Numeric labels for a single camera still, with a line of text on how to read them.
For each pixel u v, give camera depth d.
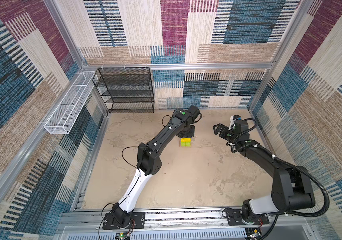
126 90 1.09
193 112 0.73
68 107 0.76
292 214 0.46
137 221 0.73
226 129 0.79
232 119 0.82
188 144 0.98
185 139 0.92
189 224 0.73
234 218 0.73
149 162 0.59
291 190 0.43
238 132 0.70
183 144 0.98
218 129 0.81
